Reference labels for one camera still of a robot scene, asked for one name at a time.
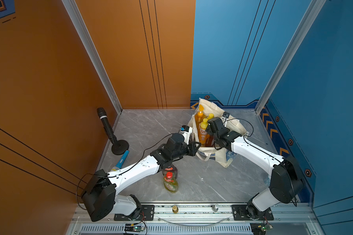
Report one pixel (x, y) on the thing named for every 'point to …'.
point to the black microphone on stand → (118, 147)
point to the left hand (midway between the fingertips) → (201, 143)
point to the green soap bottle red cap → (170, 184)
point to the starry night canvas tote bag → (223, 157)
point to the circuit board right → (266, 227)
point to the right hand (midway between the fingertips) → (214, 126)
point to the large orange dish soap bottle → (199, 118)
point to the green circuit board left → (131, 227)
